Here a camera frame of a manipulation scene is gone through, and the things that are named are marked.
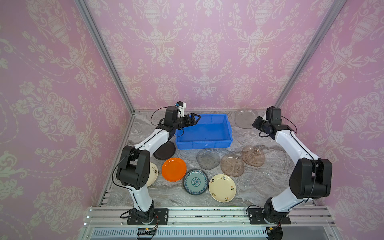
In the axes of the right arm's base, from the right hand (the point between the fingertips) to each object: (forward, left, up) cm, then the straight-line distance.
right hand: (256, 121), depth 91 cm
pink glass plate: (-14, +1, -18) cm, 23 cm away
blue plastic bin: (+8, +25, -19) cm, 32 cm away
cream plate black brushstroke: (-23, +63, -18) cm, 70 cm away
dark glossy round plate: (-9, +57, -16) cm, 60 cm away
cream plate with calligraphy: (-33, +24, -18) cm, 44 cm away
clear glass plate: (+5, +5, -3) cm, 7 cm away
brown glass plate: (-19, +15, -18) cm, 31 cm away
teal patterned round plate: (-29, +39, -18) cm, 51 cm away
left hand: (+1, +36, +4) cm, 37 cm away
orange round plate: (-21, +51, -17) cm, 58 cm away
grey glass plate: (-15, +30, -18) cm, 38 cm away
